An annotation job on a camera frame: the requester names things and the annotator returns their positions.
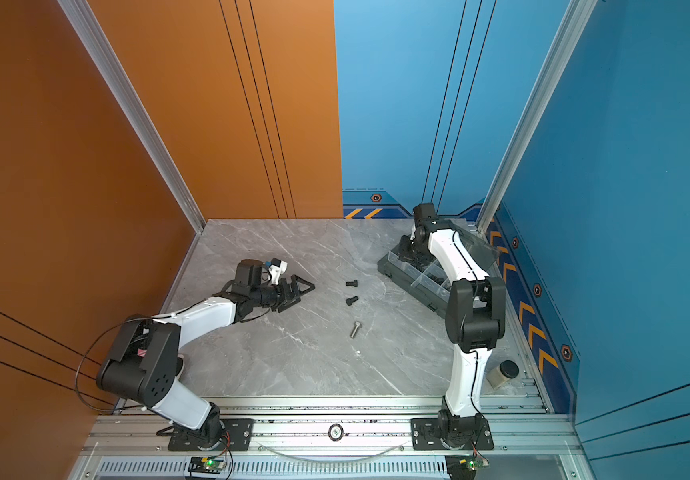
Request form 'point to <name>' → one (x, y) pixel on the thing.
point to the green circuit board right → (464, 467)
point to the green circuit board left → (203, 464)
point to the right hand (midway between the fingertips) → (400, 256)
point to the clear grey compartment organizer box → (415, 269)
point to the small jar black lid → (506, 370)
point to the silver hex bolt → (357, 325)
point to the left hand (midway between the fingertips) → (308, 290)
